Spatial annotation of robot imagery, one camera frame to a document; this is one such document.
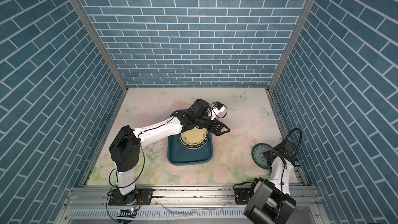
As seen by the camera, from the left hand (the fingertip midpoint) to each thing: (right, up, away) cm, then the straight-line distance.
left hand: (225, 127), depth 79 cm
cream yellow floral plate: (-16, -7, +10) cm, 21 cm away
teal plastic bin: (-26, -18, +8) cm, 32 cm away
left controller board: (-45, -39, -7) cm, 60 cm away
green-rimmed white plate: (-17, -13, +8) cm, 23 cm away
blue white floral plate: (+21, -18, +9) cm, 28 cm away
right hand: (+26, -18, +5) cm, 32 cm away
